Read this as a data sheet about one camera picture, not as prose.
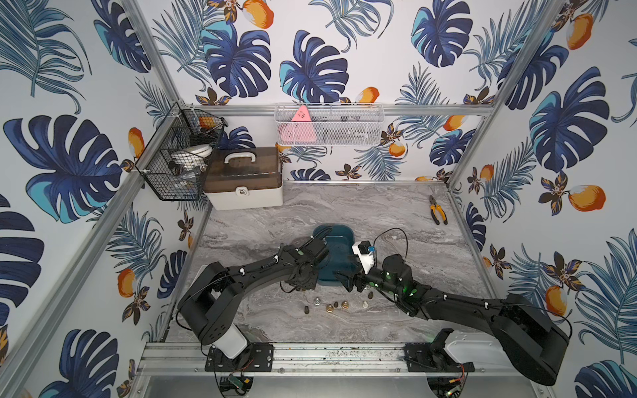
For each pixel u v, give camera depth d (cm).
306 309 82
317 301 84
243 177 104
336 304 84
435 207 111
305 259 63
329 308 83
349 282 70
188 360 76
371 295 86
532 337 42
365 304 84
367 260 70
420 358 74
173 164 86
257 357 74
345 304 84
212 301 46
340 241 100
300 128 88
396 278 62
